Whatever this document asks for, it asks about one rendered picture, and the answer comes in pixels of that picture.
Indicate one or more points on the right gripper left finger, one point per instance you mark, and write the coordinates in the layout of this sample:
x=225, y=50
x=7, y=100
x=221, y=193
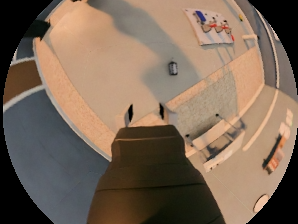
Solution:
x=124, y=119

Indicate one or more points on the white plastic bottle with black cap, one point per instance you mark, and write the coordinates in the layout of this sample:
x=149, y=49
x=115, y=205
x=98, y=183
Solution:
x=250, y=37

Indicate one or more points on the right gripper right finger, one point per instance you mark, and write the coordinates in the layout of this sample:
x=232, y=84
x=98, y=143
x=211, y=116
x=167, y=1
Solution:
x=168, y=116

